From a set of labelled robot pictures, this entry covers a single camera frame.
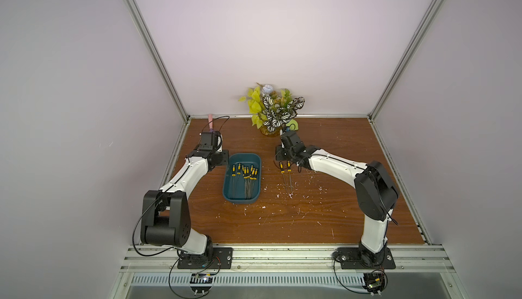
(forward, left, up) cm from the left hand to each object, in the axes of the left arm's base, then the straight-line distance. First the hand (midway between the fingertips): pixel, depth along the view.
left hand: (225, 154), depth 91 cm
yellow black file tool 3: (-6, -3, -9) cm, 11 cm away
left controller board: (-47, +4, -14) cm, 49 cm away
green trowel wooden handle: (+28, -34, -11) cm, 46 cm away
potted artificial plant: (+13, -21, +15) cm, 29 cm away
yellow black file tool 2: (-7, -13, -9) cm, 17 cm away
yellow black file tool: (-10, -10, -9) cm, 17 cm away
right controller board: (-46, -58, -12) cm, 75 cm away
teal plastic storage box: (-8, -8, -9) cm, 14 cm away
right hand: (+3, -24, +2) cm, 24 cm away
